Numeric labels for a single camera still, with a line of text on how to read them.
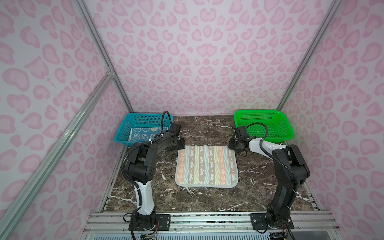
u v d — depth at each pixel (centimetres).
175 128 82
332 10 70
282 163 48
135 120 121
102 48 82
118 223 76
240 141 76
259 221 73
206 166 91
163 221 72
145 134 104
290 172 48
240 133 79
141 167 52
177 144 85
